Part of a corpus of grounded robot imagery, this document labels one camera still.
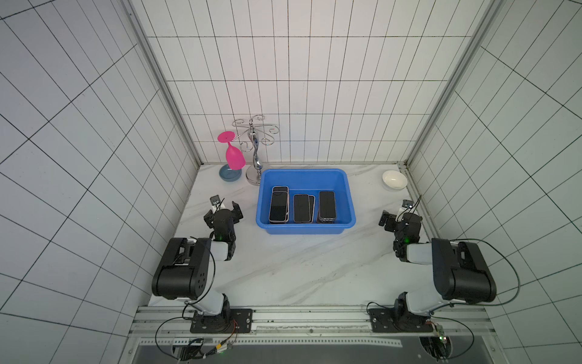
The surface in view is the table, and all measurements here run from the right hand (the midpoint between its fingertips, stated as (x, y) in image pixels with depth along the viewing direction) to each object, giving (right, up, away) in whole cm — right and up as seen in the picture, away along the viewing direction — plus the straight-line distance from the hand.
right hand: (388, 209), depth 95 cm
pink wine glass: (-68, +23, +5) cm, 72 cm away
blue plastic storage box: (-33, +12, +16) cm, 38 cm away
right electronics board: (+5, -38, -26) cm, 47 cm away
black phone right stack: (-25, 0, +5) cm, 26 cm away
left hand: (-71, +1, 0) cm, 71 cm away
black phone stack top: (-37, 0, +3) cm, 37 cm away
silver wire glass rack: (-56, +34, 0) cm, 65 cm away
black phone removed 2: (-47, +8, +8) cm, 48 cm away
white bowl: (+10, +13, +15) cm, 22 cm away
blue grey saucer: (-74, +16, +19) cm, 78 cm away
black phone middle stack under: (-32, +1, +5) cm, 33 cm away
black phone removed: (-47, +2, -1) cm, 47 cm away
